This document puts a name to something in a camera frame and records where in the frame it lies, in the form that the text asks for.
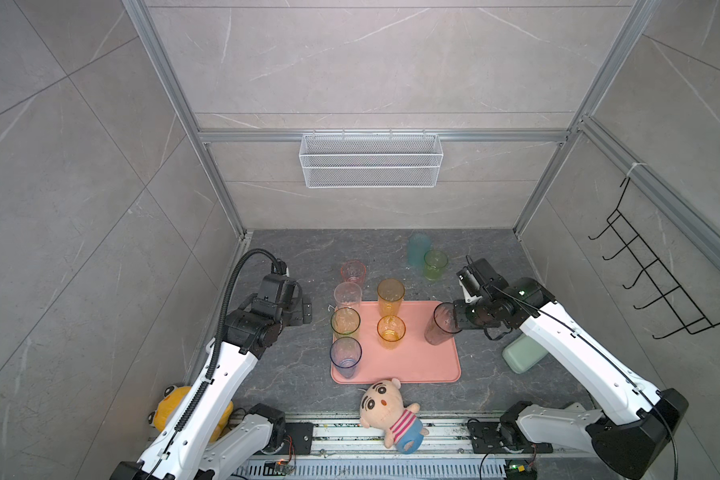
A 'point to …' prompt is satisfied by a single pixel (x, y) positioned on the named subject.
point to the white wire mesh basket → (370, 161)
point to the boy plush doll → (382, 406)
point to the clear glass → (347, 294)
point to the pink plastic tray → (415, 361)
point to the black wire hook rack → (668, 301)
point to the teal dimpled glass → (417, 246)
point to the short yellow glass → (390, 331)
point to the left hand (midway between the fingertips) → (288, 296)
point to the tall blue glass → (345, 354)
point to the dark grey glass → (445, 322)
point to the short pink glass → (353, 271)
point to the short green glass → (434, 262)
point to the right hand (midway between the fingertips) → (459, 314)
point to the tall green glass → (345, 322)
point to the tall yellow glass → (390, 294)
